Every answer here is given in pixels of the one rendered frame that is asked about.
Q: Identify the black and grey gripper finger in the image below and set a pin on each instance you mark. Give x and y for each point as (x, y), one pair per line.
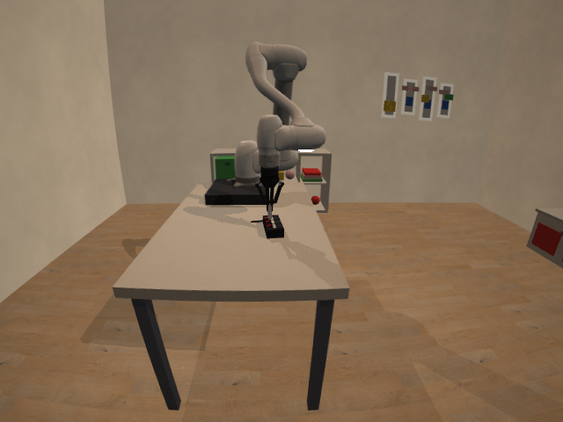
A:
(274, 199)
(262, 197)

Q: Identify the black power strip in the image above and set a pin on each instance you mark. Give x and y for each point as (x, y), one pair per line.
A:
(273, 227)

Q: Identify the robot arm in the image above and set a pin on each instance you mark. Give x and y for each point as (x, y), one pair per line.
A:
(277, 144)

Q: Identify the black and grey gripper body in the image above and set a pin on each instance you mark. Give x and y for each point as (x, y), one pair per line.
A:
(269, 174)

